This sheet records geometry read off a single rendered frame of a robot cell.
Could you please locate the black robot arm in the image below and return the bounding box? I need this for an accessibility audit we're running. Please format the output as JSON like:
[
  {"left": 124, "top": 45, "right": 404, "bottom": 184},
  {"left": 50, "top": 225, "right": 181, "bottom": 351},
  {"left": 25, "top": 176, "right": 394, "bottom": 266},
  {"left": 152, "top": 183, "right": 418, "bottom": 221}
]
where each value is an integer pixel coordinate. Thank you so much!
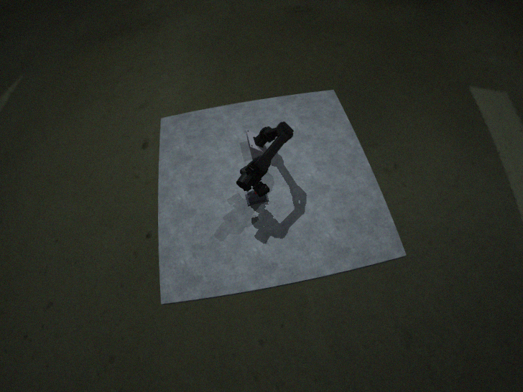
[{"left": 236, "top": 121, "right": 294, "bottom": 192}]

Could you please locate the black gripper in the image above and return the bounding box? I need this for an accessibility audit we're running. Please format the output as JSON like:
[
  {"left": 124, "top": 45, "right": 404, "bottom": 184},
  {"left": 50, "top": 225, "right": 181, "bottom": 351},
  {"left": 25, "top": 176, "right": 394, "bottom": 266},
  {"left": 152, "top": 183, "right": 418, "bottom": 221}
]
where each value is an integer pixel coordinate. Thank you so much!
[{"left": 240, "top": 166, "right": 269, "bottom": 197}]

